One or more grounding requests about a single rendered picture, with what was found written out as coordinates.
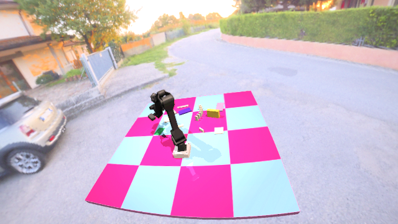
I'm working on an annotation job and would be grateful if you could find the purple flat block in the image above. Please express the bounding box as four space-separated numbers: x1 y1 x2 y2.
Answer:
178 107 191 115

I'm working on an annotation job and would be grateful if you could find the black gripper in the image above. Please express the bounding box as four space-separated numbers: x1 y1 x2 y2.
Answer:
148 107 166 121

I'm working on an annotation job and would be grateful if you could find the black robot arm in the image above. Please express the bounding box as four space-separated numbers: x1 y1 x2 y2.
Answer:
149 90 187 152

